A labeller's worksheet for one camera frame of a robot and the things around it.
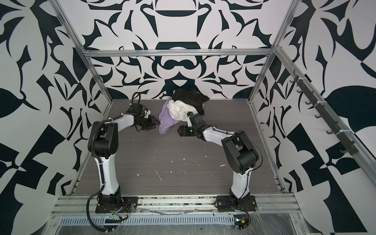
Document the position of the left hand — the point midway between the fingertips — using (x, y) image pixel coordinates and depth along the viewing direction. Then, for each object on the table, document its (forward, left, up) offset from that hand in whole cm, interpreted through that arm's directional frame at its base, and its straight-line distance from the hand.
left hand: (159, 121), depth 102 cm
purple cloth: (+2, -4, -2) cm, 5 cm away
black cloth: (+15, -22, +7) cm, 28 cm away
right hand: (-8, -16, +3) cm, 19 cm away
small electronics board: (-57, -43, -4) cm, 71 cm away
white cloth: (+8, -13, +4) cm, 16 cm away
